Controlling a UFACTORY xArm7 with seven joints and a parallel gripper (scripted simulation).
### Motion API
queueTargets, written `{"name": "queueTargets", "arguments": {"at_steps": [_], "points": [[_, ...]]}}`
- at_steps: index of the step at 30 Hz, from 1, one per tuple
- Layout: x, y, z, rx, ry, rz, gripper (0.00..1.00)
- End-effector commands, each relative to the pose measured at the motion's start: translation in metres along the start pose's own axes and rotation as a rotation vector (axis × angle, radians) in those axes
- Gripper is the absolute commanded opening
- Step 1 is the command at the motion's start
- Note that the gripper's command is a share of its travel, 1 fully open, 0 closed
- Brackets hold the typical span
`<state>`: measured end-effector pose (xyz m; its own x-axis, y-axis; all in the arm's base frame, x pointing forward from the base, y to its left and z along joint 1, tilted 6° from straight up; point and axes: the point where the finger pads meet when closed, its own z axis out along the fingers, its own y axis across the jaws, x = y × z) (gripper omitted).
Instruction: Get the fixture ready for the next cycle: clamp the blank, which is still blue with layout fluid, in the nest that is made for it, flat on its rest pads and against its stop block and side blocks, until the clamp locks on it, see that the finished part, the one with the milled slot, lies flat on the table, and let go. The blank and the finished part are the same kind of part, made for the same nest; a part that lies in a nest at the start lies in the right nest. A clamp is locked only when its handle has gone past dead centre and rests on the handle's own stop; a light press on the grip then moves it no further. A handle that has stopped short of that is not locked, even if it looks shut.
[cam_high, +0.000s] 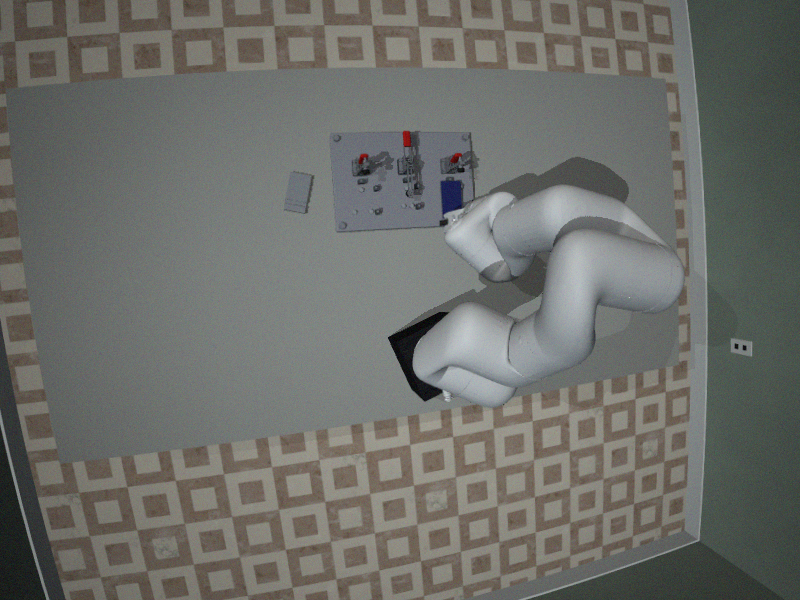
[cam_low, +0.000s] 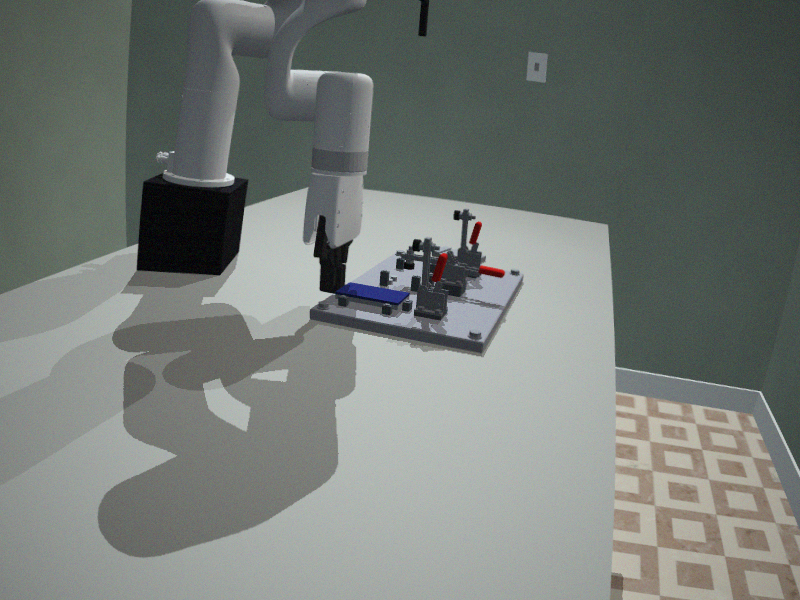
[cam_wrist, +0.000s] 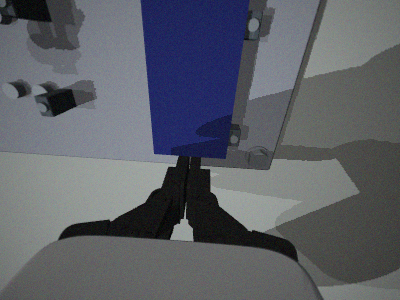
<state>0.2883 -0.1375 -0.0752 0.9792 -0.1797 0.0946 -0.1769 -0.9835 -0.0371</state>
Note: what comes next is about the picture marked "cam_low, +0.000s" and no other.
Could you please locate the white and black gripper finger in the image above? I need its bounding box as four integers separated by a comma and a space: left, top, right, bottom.
314, 215, 343, 294
340, 240, 353, 287

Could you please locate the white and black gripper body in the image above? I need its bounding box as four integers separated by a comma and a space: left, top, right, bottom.
303, 167, 367, 249

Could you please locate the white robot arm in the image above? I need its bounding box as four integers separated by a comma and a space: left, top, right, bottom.
155, 0, 373, 187

